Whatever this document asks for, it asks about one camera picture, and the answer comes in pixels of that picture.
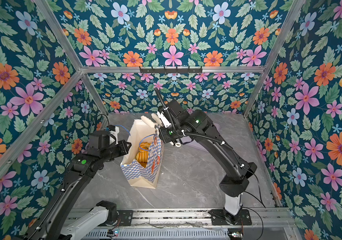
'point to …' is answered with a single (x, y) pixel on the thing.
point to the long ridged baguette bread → (142, 157)
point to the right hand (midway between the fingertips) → (163, 133)
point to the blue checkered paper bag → (140, 176)
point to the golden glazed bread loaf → (145, 145)
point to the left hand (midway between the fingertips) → (132, 140)
